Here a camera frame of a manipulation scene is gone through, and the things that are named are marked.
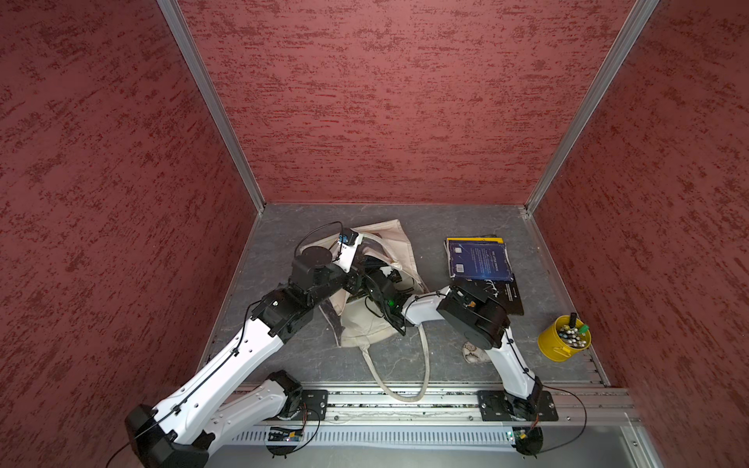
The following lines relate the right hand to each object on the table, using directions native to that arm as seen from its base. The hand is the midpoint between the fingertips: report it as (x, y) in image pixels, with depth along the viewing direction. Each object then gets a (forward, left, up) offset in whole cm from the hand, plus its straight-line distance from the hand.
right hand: (356, 270), depth 95 cm
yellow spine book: (+16, -44, -5) cm, 47 cm away
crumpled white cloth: (-27, -34, -2) cm, 44 cm away
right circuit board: (-47, -45, -7) cm, 65 cm away
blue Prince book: (+3, -43, -1) cm, 43 cm away
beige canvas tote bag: (-17, -1, -3) cm, 17 cm away
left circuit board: (-44, +17, -7) cm, 48 cm away
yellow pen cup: (-26, -56, +4) cm, 62 cm away
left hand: (-12, -4, +22) cm, 25 cm away
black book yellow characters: (-8, -48, -3) cm, 49 cm away
